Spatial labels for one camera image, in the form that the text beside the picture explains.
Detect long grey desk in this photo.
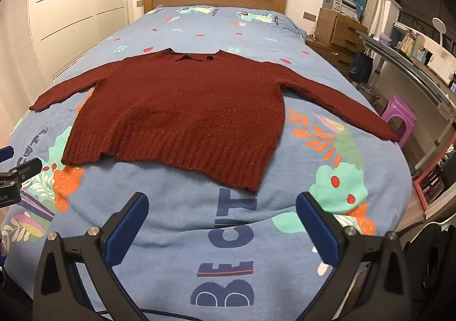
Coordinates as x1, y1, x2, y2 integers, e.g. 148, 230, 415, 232
363, 28, 456, 179

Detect white desk lamp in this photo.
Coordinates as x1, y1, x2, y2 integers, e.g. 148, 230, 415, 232
432, 17, 449, 49

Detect red metal rack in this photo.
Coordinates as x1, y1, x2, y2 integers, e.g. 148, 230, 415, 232
412, 163, 447, 212

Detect wooden drawer cabinet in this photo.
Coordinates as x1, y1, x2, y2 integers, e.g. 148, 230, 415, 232
306, 7, 368, 76

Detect purple plastic stool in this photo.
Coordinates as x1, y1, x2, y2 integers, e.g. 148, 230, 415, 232
378, 94, 418, 149

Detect white printer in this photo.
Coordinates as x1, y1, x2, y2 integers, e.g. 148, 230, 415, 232
322, 0, 361, 19

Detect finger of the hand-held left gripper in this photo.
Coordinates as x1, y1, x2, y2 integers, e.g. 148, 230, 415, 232
0, 145, 15, 165
6, 158, 43, 183

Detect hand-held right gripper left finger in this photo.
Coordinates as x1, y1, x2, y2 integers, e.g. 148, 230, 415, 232
32, 192, 150, 321

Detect white wardrobe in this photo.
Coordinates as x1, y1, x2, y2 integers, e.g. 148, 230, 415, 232
0, 0, 138, 97

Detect blue printed bed blanket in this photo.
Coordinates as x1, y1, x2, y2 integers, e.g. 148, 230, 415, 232
0, 5, 416, 321

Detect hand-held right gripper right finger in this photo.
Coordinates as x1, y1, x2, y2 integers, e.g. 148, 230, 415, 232
296, 192, 422, 321

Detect upright papers and folders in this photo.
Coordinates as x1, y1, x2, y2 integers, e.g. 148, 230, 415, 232
391, 22, 420, 55

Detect navy bag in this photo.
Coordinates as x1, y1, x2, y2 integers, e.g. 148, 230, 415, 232
348, 52, 374, 84

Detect dark red knitted sweater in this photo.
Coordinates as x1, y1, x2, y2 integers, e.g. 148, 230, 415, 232
29, 48, 399, 195

